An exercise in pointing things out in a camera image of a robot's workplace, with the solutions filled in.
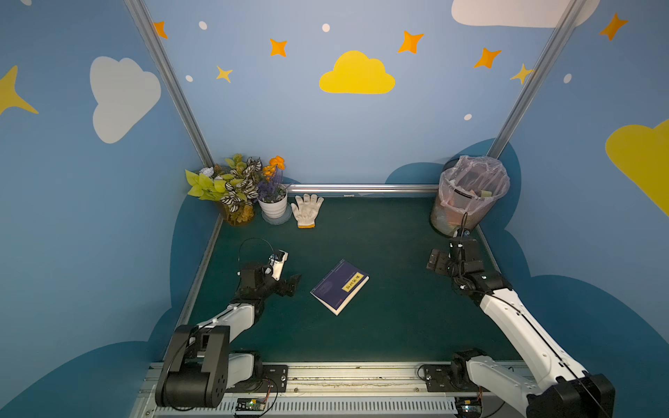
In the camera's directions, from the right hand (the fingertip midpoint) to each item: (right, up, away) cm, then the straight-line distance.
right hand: (450, 255), depth 83 cm
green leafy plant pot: (-73, +24, +8) cm, 78 cm away
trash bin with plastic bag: (+17, +25, +25) cm, 39 cm away
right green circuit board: (0, -41, -11) cm, 43 cm away
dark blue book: (-37, -14, +10) cm, 41 cm away
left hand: (-55, -5, +8) cm, 55 cm away
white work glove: (-51, +16, +35) cm, 64 cm away
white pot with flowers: (-61, +21, +13) cm, 66 cm away
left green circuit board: (-61, -40, -11) cm, 74 cm away
